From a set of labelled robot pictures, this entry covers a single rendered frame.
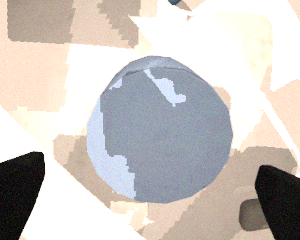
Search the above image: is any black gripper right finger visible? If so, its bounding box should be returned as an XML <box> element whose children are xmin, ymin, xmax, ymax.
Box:
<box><xmin>255</xmin><ymin>164</ymin><xmax>300</xmax><ymax>240</ymax></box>

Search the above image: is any light blue block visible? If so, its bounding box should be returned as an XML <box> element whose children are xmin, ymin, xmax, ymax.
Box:
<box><xmin>167</xmin><ymin>0</ymin><xmax>181</xmax><ymax>5</ymax></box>

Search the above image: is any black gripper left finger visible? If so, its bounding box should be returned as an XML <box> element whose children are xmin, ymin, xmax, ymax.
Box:
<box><xmin>0</xmin><ymin>151</ymin><xmax>46</xmax><ymax>240</ymax></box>

